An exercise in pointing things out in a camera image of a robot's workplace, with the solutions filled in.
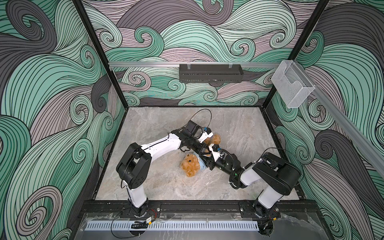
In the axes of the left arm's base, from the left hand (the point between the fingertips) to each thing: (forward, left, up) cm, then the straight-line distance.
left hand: (209, 151), depth 82 cm
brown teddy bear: (-6, +10, -2) cm, 12 cm away
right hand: (0, +3, -3) cm, 5 cm away
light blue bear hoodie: (-6, +3, -4) cm, 8 cm away
